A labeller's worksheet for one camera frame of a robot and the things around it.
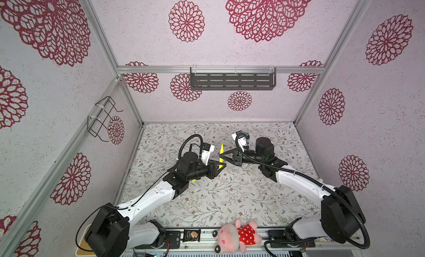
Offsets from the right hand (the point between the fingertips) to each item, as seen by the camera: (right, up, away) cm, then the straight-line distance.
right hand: (220, 155), depth 72 cm
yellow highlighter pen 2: (-13, -16, +19) cm, 28 cm away
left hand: (+2, -5, +3) cm, 6 cm away
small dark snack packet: (-13, -36, +2) cm, 38 cm away
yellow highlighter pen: (+1, +2, 0) cm, 2 cm away
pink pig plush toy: (+4, -34, -5) cm, 34 cm away
